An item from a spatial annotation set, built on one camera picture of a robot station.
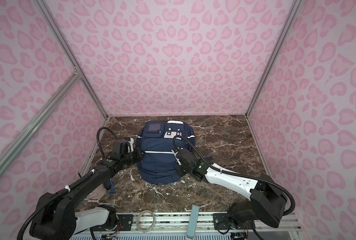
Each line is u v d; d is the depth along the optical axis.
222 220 0.74
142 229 0.71
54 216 0.40
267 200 0.41
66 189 0.45
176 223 0.74
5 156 0.54
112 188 0.84
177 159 0.64
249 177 0.44
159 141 0.93
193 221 0.73
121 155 0.66
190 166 0.61
